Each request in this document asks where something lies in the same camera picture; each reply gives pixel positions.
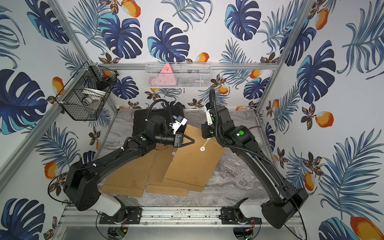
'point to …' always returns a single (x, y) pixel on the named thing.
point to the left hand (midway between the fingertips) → (193, 139)
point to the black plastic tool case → (140, 116)
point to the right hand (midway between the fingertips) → (205, 123)
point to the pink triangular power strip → (166, 77)
